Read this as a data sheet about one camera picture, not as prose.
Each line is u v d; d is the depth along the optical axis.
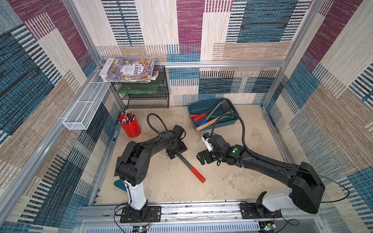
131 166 0.49
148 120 0.75
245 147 0.58
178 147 0.81
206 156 0.73
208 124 0.95
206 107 1.16
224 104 1.14
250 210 0.73
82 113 0.72
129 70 0.80
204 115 1.04
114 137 1.08
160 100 1.19
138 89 0.95
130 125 0.92
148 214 0.73
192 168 0.87
